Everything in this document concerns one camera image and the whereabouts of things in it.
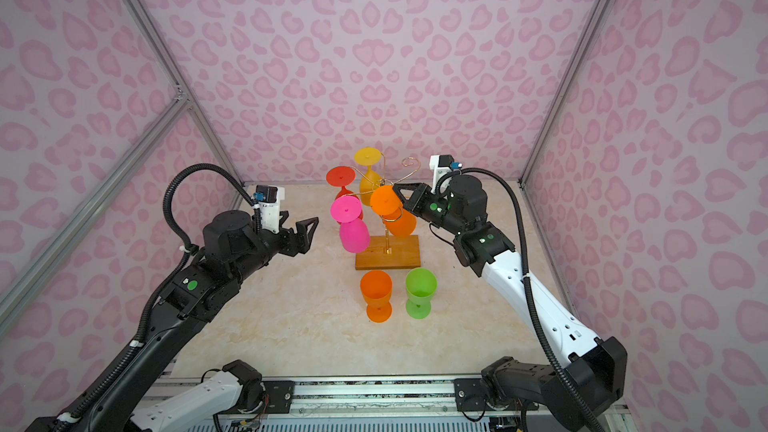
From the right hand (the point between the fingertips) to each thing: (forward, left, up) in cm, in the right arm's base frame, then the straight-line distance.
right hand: (393, 186), depth 66 cm
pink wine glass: (-2, +10, -16) cm, 19 cm away
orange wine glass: (-2, +2, -4) cm, 5 cm away
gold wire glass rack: (+43, -3, -32) cm, 53 cm away
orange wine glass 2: (-12, +5, -25) cm, 28 cm away
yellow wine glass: (+10, +6, -8) cm, 15 cm away
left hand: (-4, +20, -4) cm, 21 cm away
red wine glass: (+9, +13, -6) cm, 17 cm away
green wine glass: (-10, -7, -27) cm, 30 cm away
